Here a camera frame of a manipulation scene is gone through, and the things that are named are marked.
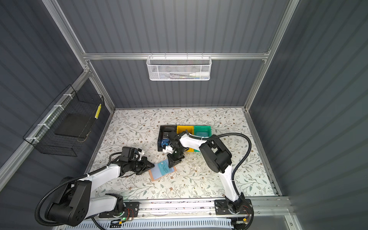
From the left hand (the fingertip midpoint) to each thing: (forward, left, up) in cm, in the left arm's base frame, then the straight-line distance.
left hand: (154, 165), depth 87 cm
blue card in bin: (+17, -5, -1) cm, 18 cm away
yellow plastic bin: (+24, -24, +4) cm, 34 cm away
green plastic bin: (+24, -34, +1) cm, 42 cm away
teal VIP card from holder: (-1, -6, -1) cm, 6 cm away
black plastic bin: (+25, -4, 0) cm, 25 cm away
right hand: (-1, -10, -3) cm, 11 cm away
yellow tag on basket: (+25, +31, +24) cm, 47 cm away
